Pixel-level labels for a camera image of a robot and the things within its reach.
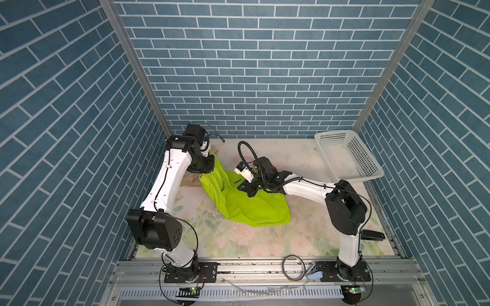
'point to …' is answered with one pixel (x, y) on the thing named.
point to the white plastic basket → (346, 157)
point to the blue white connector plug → (316, 275)
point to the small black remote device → (372, 235)
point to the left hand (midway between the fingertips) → (210, 168)
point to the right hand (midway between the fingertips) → (236, 186)
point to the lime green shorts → (265, 208)
